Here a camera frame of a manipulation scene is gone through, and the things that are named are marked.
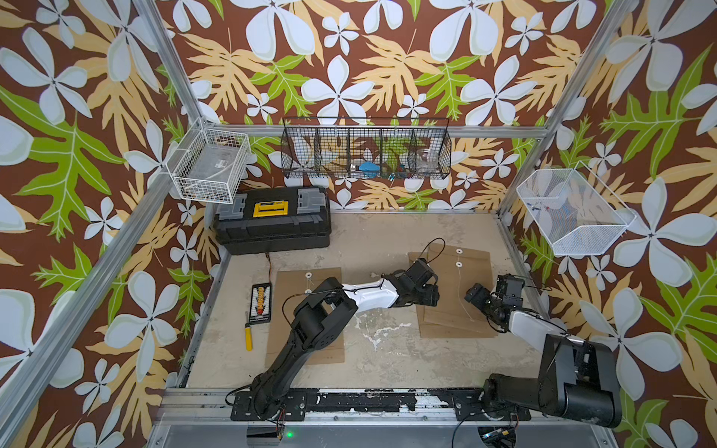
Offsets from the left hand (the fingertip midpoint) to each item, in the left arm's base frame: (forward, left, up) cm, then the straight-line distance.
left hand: (435, 293), depth 92 cm
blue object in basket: (+33, +22, +26) cm, 47 cm away
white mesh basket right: (+13, -39, +25) cm, 48 cm away
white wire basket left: (+29, +73, +31) cm, 85 cm away
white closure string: (+8, +44, -2) cm, 45 cm away
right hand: (-1, -14, -2) cm, 14 cm away
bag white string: (+12, -12, -2) cm, 17 cm away
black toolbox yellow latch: (+23, +57, +11) cm, 62 cm away
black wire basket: (+44, +22, +27) cm, 56 cm away
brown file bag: (-6, -5, -8) cm, 11 cm away
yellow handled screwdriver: (-13, +61, -3) cm, 62 cm away
